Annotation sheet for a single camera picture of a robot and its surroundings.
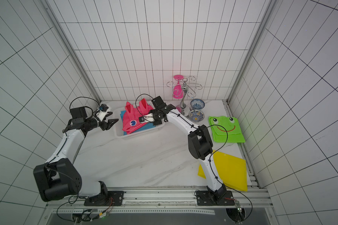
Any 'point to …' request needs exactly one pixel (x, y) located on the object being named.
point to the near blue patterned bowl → (196, 116)
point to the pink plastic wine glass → (178, 93)
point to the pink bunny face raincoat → (131, 116)
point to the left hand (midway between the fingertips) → (113, 117)
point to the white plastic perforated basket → (118, 129)
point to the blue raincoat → (148, 125)
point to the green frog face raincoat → (226, 129)
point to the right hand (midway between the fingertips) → (144, 118)
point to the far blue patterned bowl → (197, 104)
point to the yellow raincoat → (233, 170)
